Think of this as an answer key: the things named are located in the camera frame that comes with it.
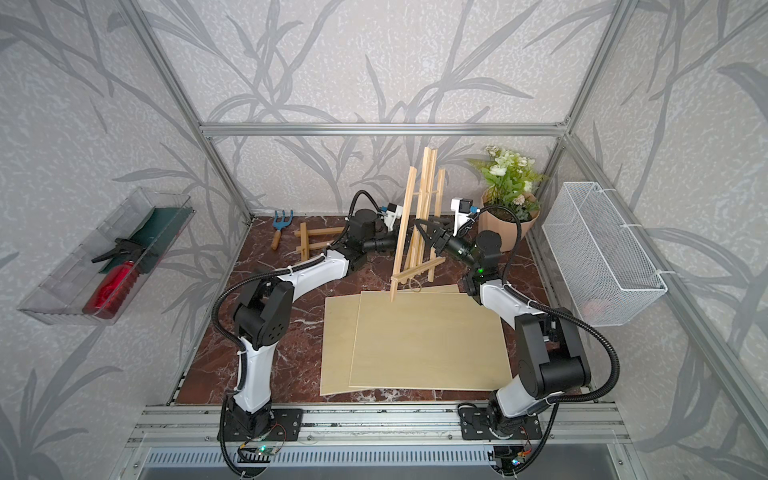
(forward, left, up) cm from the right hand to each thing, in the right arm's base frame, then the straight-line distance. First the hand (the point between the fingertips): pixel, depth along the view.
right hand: (418, 221), depth 77 cm
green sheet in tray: (-7, +63, +4) cm, 63 cm away
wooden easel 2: (-6, +1, -7) cm, 10 cm away
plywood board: (-12, +24, -30) cm, 40 cm away
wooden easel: (+19, +41, -26) cm, 52 cm away
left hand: (0, -2, -8) cm, 8 cm away
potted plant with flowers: (+22, -32, -15) cm, 42 cm away
